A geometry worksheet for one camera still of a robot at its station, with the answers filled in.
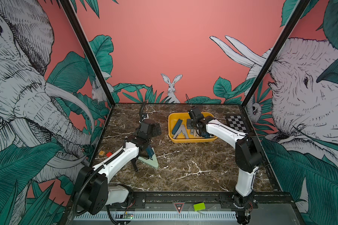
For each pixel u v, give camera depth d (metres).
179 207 0.71
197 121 0.70
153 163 0.86
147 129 0.63
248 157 0.50
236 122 1.05
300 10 0.70
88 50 0.86
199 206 0.71
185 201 0.75
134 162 0.86
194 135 0.99
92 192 0.40
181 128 1.02
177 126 1.04
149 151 0.90
